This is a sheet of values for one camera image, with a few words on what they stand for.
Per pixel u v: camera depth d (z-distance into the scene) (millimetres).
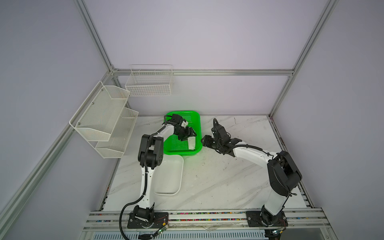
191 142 1012
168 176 882
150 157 616
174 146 983
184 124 1010
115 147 775
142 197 626
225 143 694
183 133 952
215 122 781
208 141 802
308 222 741
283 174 473
